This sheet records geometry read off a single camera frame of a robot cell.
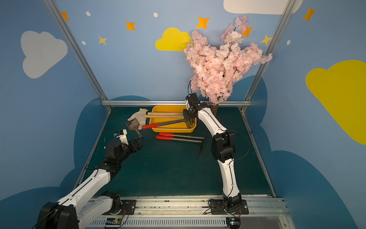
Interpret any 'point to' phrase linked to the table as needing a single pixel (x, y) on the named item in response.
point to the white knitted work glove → (139, 116)
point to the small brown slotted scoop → (133, 124)
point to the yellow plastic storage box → (177, 128)
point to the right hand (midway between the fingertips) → (187, 113)
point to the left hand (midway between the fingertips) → (138, 137)
